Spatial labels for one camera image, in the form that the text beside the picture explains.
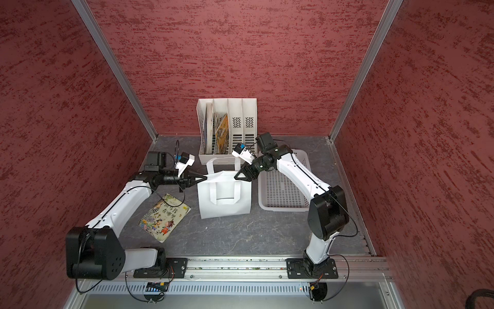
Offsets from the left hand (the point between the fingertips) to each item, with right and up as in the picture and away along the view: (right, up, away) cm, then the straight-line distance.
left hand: (204, 180), depth 76 cm
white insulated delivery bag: (+6, -7, +3) cm, 10 cm away
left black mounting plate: (-11, -34, -2) cm, 36 cm away
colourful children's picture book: (-22, -20, +11) cm, 31 cm away
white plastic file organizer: (+14, +29, +42) cm, 53 cm away
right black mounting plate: (+38, -30, -10) cm, 49 cm away
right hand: (+14, +1, +5) cm, 15 cm away
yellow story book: (+3, +22, +23) cm, 32 cm away
